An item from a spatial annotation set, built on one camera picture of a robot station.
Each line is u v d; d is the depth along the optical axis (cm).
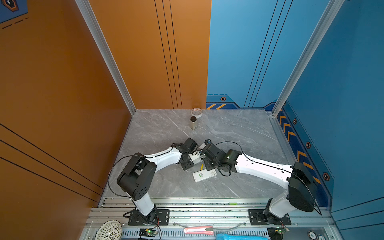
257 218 72
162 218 74
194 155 81
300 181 45
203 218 75
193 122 103
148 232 71
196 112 120
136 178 46
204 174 87
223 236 65
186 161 78
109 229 70
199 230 70
